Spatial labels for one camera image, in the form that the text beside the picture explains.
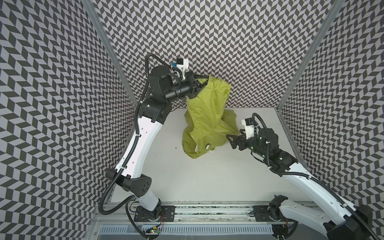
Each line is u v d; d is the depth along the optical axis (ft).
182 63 1.75
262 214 2.36
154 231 2.18
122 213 2.19
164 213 2.37
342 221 1.26
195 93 1.75
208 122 2.32
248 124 2.03
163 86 1.44
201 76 1.79
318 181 1.47
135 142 1.35
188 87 1.67
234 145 2.15
